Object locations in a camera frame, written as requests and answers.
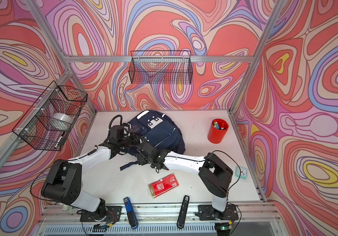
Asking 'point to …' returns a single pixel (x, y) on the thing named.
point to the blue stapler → (131, 216)
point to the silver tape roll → (61, 121)
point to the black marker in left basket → (59, 140)
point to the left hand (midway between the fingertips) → (144, 137)
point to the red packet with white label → (159, 187)
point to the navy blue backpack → (158, 128)
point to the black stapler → (181, 221)
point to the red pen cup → (217, 130)
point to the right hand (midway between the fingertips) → (144, 158)
